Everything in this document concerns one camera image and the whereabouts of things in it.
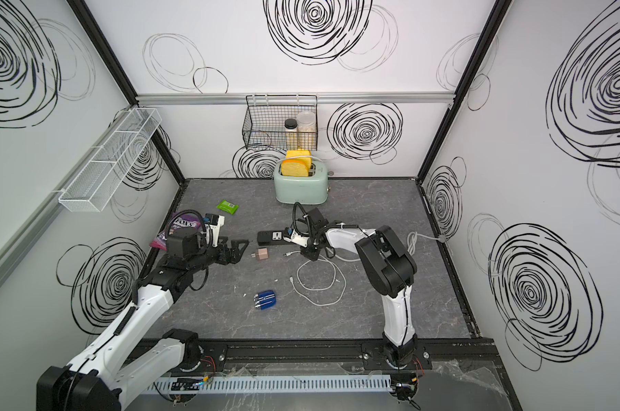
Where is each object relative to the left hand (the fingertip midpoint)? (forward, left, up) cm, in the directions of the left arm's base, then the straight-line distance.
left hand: (236, 240), depth 80 cm
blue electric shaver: (-13, -9, -14) cm, 22 cm away
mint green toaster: (+26, -20, -4) cm, 33 cm away
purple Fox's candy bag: (+17, +30, -14) cm, 37 cm away
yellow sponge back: (+39, -16, +4) cm, 42 cm away
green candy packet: (+26, +12, -15) cm, 32 cm away
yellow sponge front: (+30, -15, +4) cm, 34 cm away
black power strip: (+9, -9, -13) cm, 18 cm away
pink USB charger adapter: (+3, -6, -13) cm, 15 cm away
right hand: (+8, -22, -16) cm, 28 cm away
